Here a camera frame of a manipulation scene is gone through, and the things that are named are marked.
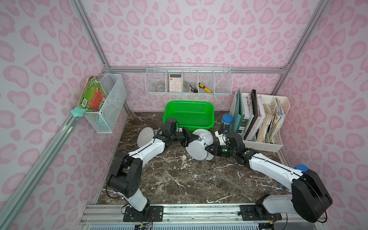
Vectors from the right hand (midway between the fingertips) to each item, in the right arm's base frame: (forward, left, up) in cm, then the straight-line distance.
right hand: (205, 149), depth 81 cm
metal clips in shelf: (+34, +7, +15) cm, 38 cm away
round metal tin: (+38, +30, +13) cm, 50 cm away
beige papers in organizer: (+16, -40, +8) cm, 44 cm away
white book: (+12, -30, +14) cm, 35 cm away
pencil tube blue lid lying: (-12, -46, +4) cm, 47 cm away
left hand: (+7, +4, +6) cm, 10 cm away
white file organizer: (+13, -50, -14) cm, 53 cm away
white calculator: (+40, +19, +16) cm, 47 cm away
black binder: (+21, -28, +15) cm, 38 cm away
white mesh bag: (+3, +5, -8) cm, 10 cm away
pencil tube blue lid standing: (+18, -14, +5) cm, 23 cm away
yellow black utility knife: (+40, 0, +12) cm, 42 cm away
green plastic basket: (+39, +6, -14) cm, 42 cm away
